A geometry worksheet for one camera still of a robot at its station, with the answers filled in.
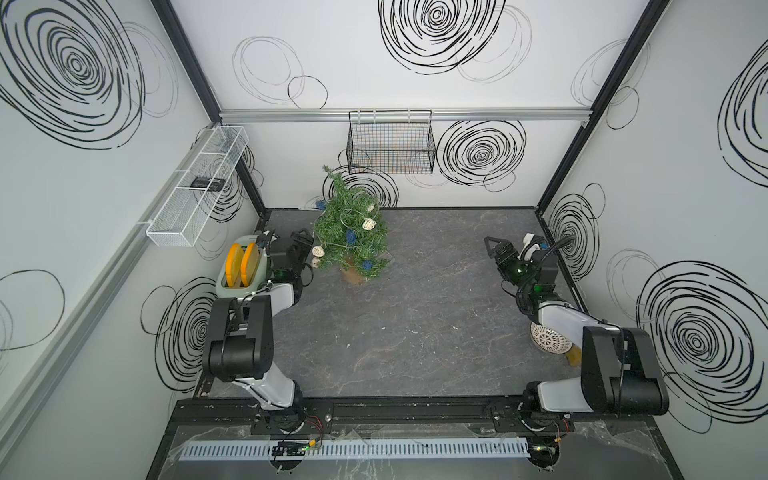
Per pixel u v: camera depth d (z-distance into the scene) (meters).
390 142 1.24
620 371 0.44
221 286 0.81
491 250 0.81
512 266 0.79
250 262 0.77
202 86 0.83
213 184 0.76
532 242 0.78
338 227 0.75
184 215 0.72
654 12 0.72
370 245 0.82
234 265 0.78
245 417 0.74
